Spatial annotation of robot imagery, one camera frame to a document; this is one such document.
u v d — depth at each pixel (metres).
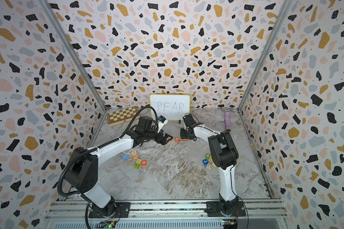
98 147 0.50
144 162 0.90
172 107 1.07
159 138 0.78
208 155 0.95
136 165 0.89
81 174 0.45
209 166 0.89
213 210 0.73
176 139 1.01
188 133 0.78
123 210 0.74
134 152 0.94
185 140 1.02
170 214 0.73
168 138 0.80
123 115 1.14
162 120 0.78
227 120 1.11
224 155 0.56
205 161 0.91
